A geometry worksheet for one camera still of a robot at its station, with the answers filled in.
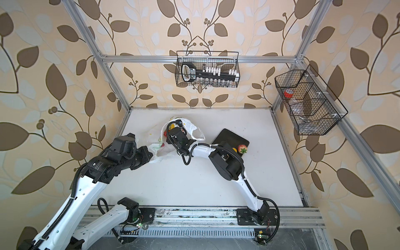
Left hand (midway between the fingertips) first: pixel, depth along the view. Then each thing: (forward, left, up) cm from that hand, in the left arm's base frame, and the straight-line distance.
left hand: (155, 153), depth 71 cm
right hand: (+22, -1, -15) cm, 26 cm away
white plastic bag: (+5, 0, -4) cm, 7 cm away
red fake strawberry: (+13, -45, -16) cm, 49 cm away
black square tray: (+24, -41, -24) cm, 54 cm away
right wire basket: (+22, -75, +10) cm, 79 cm away
